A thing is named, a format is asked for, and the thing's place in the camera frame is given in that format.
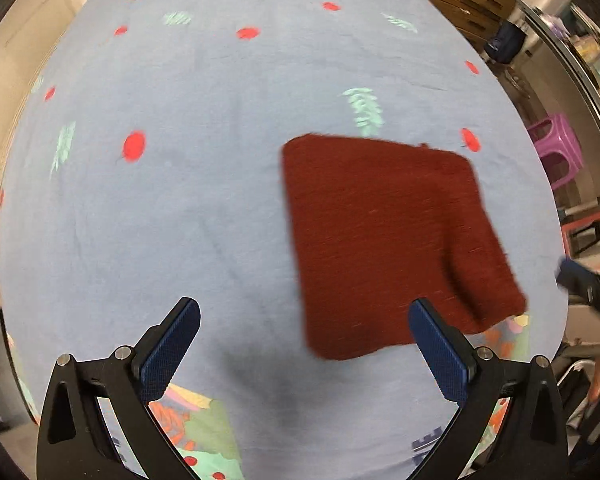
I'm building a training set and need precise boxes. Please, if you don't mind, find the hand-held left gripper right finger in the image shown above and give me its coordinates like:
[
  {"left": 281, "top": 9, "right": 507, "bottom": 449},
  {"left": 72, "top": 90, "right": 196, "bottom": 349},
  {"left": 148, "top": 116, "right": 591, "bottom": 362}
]
[{"left": 408, "top": 298, "right": 571, "bottom": 480}]

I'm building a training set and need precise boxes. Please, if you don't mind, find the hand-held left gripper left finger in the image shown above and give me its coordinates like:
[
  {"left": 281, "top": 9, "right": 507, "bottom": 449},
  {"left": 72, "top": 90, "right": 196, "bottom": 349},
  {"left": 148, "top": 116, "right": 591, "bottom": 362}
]
[{"left": 36, "top": 296, "right": 202, "bottom": 480}]

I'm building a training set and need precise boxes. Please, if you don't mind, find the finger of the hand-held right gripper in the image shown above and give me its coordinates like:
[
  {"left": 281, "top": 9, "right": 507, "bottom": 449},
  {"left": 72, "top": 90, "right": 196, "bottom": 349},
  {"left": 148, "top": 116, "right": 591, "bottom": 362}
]
[{"left": 555, "top": 257, "right": 600, "bottom": 318}]

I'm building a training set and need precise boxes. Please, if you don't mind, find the dark red knitted sweater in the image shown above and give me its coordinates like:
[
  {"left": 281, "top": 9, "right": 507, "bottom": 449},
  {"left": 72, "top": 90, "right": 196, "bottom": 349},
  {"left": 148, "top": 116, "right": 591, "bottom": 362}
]
[{"left": 281, "top": 132, "right": 529, "bottom": 362}]

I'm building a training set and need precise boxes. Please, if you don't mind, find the purple plastic stool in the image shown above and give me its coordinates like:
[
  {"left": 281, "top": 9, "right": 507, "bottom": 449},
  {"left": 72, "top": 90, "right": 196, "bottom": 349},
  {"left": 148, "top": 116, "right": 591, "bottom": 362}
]
[{"left": 526, "top": 113, "right": 586, "bottom": 192}]

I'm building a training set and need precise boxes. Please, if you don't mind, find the blue printed bed sheet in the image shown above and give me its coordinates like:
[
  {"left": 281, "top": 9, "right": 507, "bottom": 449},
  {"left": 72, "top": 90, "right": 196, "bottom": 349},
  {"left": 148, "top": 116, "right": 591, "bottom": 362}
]
[{"left": 0, "top": 0, "right": 570, "bottom": 480}]

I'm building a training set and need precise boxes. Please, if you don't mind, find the grey desk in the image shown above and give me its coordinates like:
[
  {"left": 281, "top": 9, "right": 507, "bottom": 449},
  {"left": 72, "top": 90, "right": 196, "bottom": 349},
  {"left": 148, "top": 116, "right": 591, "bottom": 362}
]
[{"left": 517, "top": 0, "right": 600, "bottom": 241}]

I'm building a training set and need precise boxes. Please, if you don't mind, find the dark blue bag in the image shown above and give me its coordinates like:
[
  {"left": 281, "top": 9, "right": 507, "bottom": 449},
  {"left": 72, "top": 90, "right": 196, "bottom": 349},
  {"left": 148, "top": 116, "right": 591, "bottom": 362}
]
[{"left": 482, "top": 21, "right": 528, "bottom": 65}]

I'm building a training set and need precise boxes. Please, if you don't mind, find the wooden bedside cabinet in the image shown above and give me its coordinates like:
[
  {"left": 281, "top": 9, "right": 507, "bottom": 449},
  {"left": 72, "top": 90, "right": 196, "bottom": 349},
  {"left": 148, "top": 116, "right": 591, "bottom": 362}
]
[{"left": 422, "top": 0, "right": 501, "bottom": 53}]

